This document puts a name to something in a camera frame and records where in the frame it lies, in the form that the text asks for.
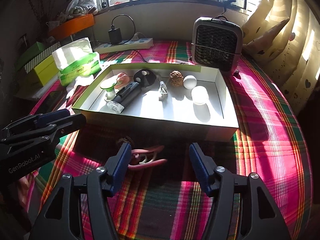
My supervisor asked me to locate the beige heart curtain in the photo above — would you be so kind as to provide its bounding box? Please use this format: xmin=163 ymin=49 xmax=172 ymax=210
xmin=252 ymin=0 xmax=319 ymax=114

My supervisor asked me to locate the plastic bags pile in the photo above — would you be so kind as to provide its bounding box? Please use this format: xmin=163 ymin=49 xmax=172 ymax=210
xmin=57 ymin=0 xmax=98 ymax=21

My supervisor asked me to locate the black charger adapter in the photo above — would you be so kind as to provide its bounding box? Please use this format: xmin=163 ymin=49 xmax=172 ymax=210
xmin=108 ymin=27 xmax=123 ymax=45

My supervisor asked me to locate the black flashlight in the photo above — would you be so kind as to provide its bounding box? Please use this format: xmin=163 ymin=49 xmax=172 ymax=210
xmin=107 ymin=82 xmax=142 ymax=113

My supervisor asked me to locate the yellow green box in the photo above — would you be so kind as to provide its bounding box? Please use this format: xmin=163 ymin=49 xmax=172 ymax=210
xmin=21 ymin=55 xmax=59 ymax=88

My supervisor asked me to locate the white power strip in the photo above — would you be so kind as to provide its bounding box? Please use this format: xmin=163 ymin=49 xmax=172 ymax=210
xmin=94 ymin=38 xmax=153 ymax=54

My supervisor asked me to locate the striped green box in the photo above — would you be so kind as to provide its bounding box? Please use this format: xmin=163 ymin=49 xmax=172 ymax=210
xmin=15 ymin=42 xmax=61 ymax=74

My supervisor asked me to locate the orange box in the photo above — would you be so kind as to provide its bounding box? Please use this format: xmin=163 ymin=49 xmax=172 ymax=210
xmin=48 ymin=14 xmax=95 ymax=41

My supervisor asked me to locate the green tissue pack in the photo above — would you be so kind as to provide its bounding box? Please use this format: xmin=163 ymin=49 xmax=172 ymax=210
xmin=52 ymin=37 xmax=101 ymax=86

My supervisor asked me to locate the grey desktop fan heater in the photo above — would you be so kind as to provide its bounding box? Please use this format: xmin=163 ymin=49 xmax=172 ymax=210
xmin=191 ymin=15 xmax=243 ymax=75

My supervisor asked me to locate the brown walnut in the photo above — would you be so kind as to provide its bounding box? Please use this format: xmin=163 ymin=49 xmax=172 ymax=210
xmin=169 ymin=70 xmax=184 ymax=87
xmin=116 ymin=136 xmax=135 ymax=146

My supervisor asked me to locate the pink plastic clip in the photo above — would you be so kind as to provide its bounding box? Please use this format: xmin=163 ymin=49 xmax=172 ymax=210
xmin=128 ymin=145 xmax=168 ymax=171

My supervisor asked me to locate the black round disc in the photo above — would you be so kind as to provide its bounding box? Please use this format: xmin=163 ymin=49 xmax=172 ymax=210
xmin=133 ymin=69 xmax=157 ymax=88

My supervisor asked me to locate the crumpled white tissue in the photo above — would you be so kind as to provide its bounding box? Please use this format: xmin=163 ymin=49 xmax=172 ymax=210
xmin=66 ymin=75 xmax=94 ymax=99

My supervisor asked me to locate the green white cardboard box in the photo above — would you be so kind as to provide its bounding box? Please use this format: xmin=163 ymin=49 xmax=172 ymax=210
xmin=72 ymin=63 xmax=239 ymax=141

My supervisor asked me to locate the white round jar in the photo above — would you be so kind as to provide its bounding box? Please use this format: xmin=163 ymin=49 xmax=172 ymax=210
xmin=191 ymin=86 xmax=209 ymax=106

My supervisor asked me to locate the beige heart pillow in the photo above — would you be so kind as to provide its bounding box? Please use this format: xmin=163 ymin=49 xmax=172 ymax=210
xmin=242 ymin=0 xmax=290 ymax=56

